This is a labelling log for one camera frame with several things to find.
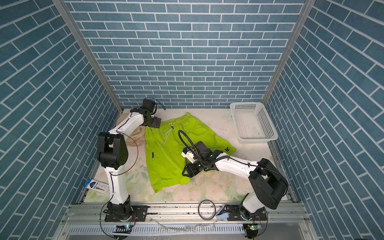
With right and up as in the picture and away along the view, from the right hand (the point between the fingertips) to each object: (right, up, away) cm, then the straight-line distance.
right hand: (184, 170), depth 81 cm
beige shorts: (-33, +16, +18) cm, 41 cm away
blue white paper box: (-49, -9, 0) cm, 50 cm away
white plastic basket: (+49, +26, +33) cm, 64 cm away
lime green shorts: (-15, +11, +14) cm, 23 cm away
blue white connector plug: (+20, -19, -10) cm, 29 cm away
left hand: (-24, +26, +18) cm, 40 cm away
